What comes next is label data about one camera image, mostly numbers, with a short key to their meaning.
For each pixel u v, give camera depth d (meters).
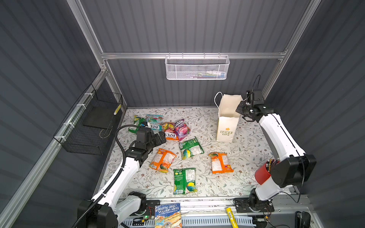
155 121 1.07
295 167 0.43
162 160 0.87
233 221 0.69
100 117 0.75
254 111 0.57
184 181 0.80
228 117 0.80
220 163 0.86
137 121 1.08
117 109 0.82
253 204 0.67
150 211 0.72
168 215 0.69
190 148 0.93
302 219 0.70
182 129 1.00
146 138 0.62
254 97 0.61
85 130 0.73
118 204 0.54
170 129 1.00
